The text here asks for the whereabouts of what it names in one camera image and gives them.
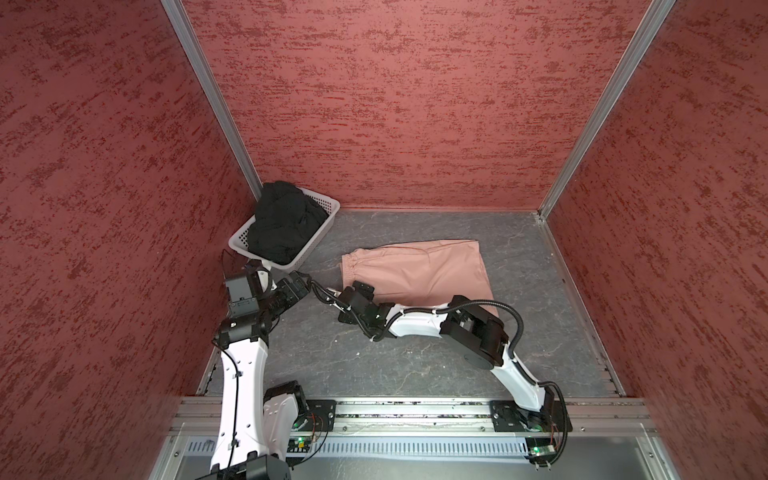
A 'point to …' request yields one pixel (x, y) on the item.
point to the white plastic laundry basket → (239, 240)
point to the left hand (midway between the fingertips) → (301, 291)
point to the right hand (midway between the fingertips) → (351, 297)
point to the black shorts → (284, 218)
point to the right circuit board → (541, 451)
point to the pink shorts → (422, 273)
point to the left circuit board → (298, 444)
